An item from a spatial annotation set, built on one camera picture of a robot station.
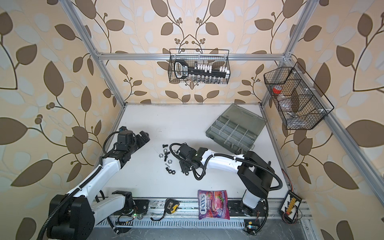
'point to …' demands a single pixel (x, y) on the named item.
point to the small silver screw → (165, 164)
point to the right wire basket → (300, 103)
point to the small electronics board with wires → (290, 209)
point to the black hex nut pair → (169, 171)
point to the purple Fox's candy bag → (213, 204)
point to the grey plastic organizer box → (236, 129)
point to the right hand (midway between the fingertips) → (186, 167)
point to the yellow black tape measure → (171, 206)
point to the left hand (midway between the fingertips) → (143, 136)
